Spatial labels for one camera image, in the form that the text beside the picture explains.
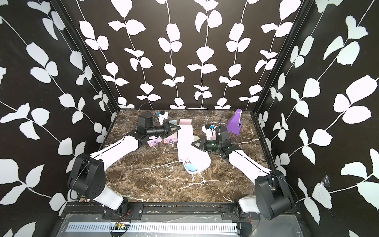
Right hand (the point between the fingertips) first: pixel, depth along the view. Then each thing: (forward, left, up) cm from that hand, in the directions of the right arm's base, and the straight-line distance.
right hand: (191, 143), depth 79 cm
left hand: (+6, +6, +6) cm, 10 cm away
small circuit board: (-36, +35, -18) cm, 53 cm away
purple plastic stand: (+24, -31, -13) cm, 41 cm away
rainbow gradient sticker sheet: (-4, +3, -3) cm, 6 cm away
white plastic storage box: (-9, -6, -4) cm, 11 cm away
